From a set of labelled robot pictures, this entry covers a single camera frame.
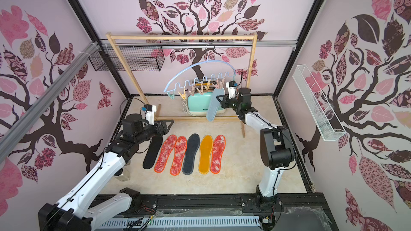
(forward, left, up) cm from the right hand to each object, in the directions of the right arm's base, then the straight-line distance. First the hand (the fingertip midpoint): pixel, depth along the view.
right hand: (217, 97), depth 90 cm
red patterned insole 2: (-22, +22, -21) cm, 38 cm away
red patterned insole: (-25, +31, -20) cm, 45 cm away
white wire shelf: (-27, -45, +10) cm, 53 cm away
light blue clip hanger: (+26, +12, +6) cm, 29 cm away
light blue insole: (-3, +2, -3) cm, 5 cm away
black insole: (-21, +38, -20) cm, 48 cm away
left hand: (-20, +25, +2) cm, 32 cm away
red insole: (-21, 0, -20) cm, 29 cm away
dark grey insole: (-20, +15, -20) cm, 32 cm away
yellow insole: (-21, +7, -20) cm, 30 cm away
